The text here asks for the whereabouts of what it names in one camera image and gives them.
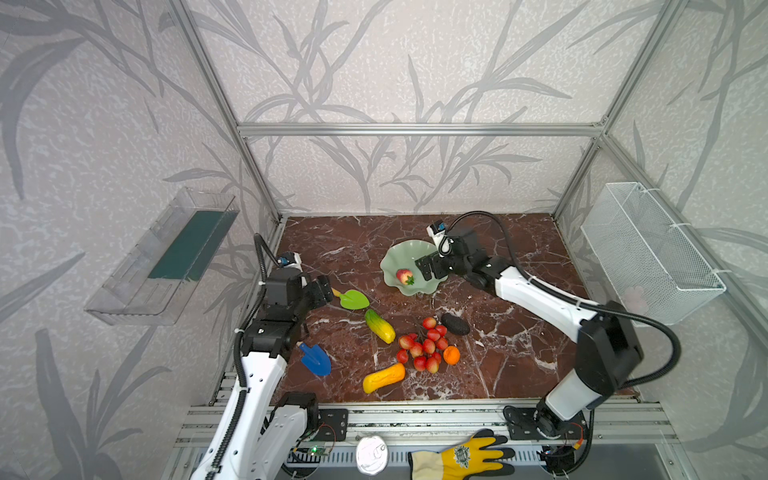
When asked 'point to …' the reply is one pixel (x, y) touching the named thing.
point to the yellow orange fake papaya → (383, 377)
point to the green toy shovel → (352, 299)
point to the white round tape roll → (372, 455)
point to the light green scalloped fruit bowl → (403, 256)
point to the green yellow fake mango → (381, 328)
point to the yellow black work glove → (481, 458)
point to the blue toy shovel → (316, 358)
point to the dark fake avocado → (455, 324)
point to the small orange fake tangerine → (451, 355)
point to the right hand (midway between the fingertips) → (430, 246)
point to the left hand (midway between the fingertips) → (323, 272)
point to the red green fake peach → (405, 276)
